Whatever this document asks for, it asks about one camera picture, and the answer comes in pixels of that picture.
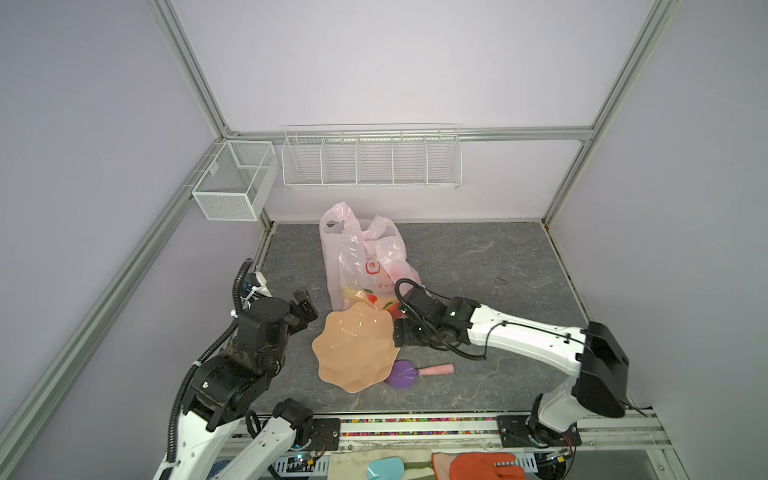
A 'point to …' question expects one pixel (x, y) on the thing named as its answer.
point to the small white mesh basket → (235, 184)
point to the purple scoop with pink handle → (405, 373)
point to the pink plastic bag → (365, 260)
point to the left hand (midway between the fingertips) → (291, 302)
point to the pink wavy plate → (356, 346)
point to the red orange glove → (481, 466)
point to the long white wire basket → (372, 156)
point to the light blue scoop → (386, 468)
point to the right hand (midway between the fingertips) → (405, 338)
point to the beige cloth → (385, 468)
